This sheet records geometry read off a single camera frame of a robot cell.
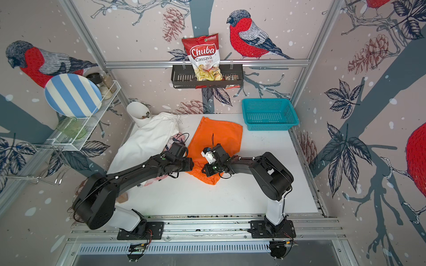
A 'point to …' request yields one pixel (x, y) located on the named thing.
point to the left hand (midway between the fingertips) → (193, 162)
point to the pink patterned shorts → (178, 137)
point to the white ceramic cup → (138, 112)
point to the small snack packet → (229, 77)
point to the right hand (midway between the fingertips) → (203, 170)
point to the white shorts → (149, 139)
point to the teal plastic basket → (269, 114)
